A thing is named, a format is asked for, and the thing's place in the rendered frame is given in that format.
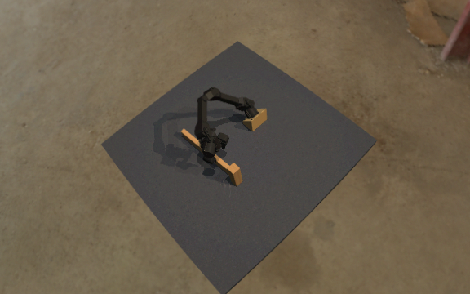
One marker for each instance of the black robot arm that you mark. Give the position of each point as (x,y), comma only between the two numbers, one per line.
(202,128)

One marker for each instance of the brown wooden post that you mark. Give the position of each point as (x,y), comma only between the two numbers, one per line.
(235,174)

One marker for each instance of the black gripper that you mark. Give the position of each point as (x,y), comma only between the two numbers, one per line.
(223,140)

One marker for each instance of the brown wooden rail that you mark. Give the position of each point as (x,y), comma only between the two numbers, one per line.
(219,162)

